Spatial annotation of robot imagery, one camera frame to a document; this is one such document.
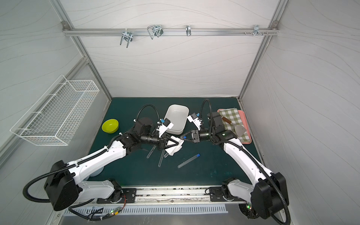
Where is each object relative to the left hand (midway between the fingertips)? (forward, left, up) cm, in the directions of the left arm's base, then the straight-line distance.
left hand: (177, 143), depth 69 cm
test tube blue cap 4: (-2, -5, -22) cm, 22 cm away
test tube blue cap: (+5, +18, -21) cm, 28 cm away
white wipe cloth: (-3, +2, -2) cm, 4 cm away
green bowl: (+23, +51, -21) cm, 60 cm away
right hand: (+3, -2, +1) cm, 3 cm away
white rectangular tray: (+34, +2, -19) cm, 39 cm away
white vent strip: (-26, +43, -23) cm, 56 cm away
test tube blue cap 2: (+1, +11, -22) cm, 24 cm away
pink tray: (+30, -49, -22) cm, 62 cm away
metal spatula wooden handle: (+24, -43, -22) cm, 54 cm away
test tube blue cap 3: (-4, +5, -5) cm, 8 cm away
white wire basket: (+8, +61, +9) cm, 62 cm away
